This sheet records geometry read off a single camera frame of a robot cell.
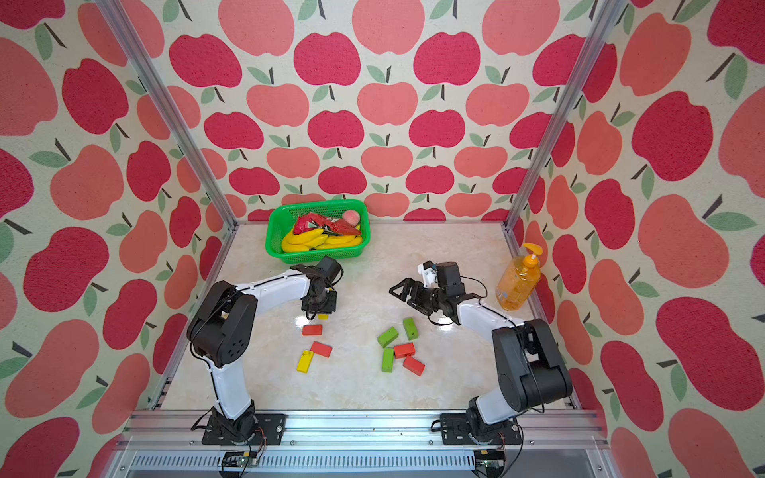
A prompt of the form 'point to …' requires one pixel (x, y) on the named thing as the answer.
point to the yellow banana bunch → (314, 238)
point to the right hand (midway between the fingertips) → (400, 300)
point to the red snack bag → (311, 222)
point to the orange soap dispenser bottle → (519, 279)
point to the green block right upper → (410, 329)
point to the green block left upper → (385, 338)
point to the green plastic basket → (283, 218)
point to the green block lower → (387, 360)
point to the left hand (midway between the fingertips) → (329, 313)
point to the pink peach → (353, 217)
